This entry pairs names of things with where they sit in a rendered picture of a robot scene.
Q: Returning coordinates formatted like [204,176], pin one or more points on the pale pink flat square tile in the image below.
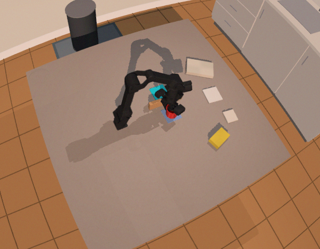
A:
[212,95]

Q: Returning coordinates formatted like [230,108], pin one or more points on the red plastic cup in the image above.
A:
[170,114]

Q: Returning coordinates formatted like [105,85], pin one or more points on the beige rectangular block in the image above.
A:
[199,68]

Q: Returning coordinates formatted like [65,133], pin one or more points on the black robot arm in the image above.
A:
[174,86]

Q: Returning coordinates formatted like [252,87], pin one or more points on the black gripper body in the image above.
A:
[177,109]

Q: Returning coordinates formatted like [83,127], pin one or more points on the yellow rectangular block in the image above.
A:
[219,138]

